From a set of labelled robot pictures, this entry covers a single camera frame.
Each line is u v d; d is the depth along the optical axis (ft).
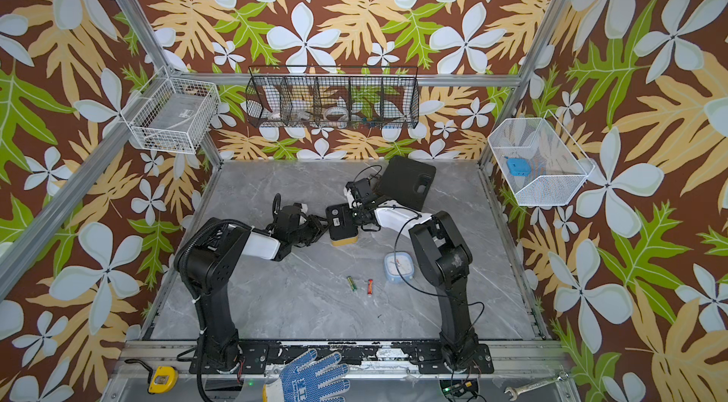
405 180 3.54
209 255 1.76
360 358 2.46
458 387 2.41
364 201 2.56
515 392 2.27
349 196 2.97
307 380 2.34
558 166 2.51
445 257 1.75
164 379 2.27
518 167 2.75
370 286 2.83
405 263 2.90
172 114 2.83
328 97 3.20
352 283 2.87
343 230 3.14
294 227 2.71
